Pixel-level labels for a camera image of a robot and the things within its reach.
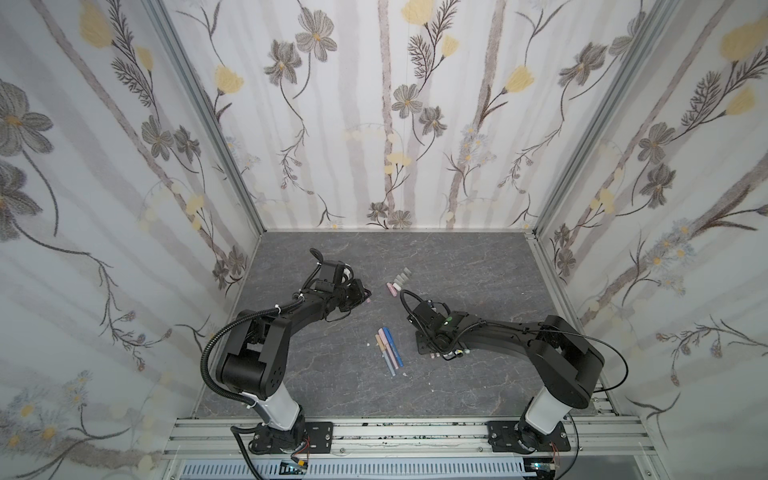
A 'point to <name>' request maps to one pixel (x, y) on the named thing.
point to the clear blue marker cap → (399, 277)
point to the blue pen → (394, 346)
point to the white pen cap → (396, 286)
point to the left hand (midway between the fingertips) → (367, 284)
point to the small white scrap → (368, 344)
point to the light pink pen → (384, 340)
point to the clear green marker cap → (407, 270)
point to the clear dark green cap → (398, 282)
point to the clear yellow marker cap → (404, 276)
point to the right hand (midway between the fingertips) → (417, 335)
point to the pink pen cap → (392, 289)
